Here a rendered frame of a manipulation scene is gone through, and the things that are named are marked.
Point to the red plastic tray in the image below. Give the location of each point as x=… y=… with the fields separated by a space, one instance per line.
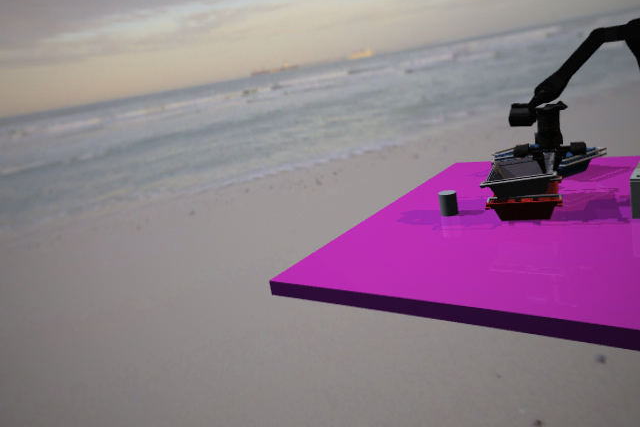
x=527 y=209

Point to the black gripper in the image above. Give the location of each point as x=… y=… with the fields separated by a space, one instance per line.
x=549 y=140

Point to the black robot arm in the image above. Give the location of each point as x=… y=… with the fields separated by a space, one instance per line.
x=524 y=114

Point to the black cylinder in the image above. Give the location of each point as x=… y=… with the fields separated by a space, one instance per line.
x=448 y=203

